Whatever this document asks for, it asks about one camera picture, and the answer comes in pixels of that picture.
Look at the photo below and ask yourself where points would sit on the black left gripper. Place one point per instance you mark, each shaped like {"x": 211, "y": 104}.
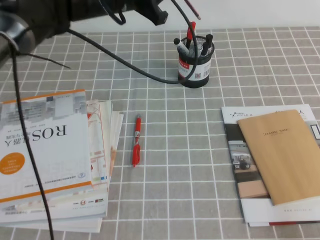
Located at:
{"x": 149, "y": 9}

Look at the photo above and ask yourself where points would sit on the red wooden pencil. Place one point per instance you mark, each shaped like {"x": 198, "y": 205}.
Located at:
{"x": 193, "y": 9}

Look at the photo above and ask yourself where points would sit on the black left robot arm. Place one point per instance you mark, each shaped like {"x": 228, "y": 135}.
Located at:
{"x": 29, "y": 22}

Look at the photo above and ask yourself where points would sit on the red marker in holder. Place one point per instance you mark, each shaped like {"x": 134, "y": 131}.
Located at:
{"x": 189, "y": 36}

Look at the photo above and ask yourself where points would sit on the grey silver pen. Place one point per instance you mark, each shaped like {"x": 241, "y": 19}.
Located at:
{"x": 199, "y": 49}

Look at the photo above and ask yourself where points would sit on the black mesh pen holder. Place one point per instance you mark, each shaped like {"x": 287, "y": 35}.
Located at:
{"x": 194, "y": 71}

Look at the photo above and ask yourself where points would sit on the red ballpoint pen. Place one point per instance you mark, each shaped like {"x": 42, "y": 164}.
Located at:
{"x": 136, "y": 146}

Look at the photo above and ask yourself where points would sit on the black-capped angled white marker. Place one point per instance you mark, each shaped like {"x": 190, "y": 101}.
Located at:
{"x": 181, "y": 47}

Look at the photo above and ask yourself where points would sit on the white ROS textbook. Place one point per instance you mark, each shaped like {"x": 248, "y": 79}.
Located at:
{"x": 46, "y": 149}

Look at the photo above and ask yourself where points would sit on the tan classic notebook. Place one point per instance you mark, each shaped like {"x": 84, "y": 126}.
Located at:
{"x": 286, "y": 155}

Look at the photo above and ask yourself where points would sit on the book stack under textbook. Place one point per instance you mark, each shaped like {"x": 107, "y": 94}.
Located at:
{"x": 81, "y": 211}

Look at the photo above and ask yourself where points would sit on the white Agilex brochure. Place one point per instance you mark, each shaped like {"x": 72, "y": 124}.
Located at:
{"x": 256, "y": 205}

